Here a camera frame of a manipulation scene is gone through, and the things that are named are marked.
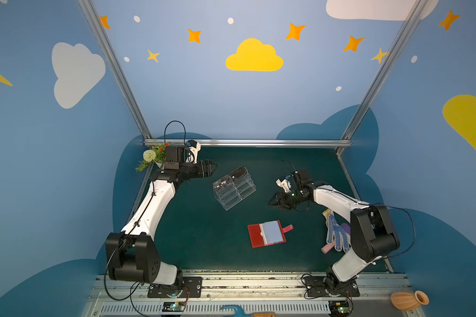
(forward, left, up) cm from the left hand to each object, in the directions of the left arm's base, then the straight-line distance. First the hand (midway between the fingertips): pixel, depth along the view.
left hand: (214, 164), depth 81 cm
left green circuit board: (-48, +12, -25) cm, 55 cm away
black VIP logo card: (+1, -1, -17) cm, 17 cm away
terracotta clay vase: (-44, -68, -17) cm, 83 cm away
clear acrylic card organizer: (+1, -6, -21) cm, 22 cm away
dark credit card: (+9, -10, -18) cm, 22 cm away
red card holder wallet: (-19, -24, -25) cm, 40 cm away
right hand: (-8, -27, -17) cm, 33 cm away
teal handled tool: (-49, -12, -24) cm, 56 cm away
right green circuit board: (-47, -49, -26) cm, 72 cm away
